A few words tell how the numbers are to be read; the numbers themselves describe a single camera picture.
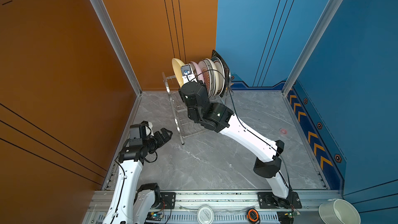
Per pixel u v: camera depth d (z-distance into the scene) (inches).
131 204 17.0
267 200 28.5
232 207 28.6
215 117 17.5
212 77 27.0
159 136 26.8
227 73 27.0
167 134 27.4
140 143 22.7
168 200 28.8
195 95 16.3
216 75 27.8
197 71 74.8
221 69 27.4
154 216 27.8
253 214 26.4
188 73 19.2
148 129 24.9
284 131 38.4
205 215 25.5
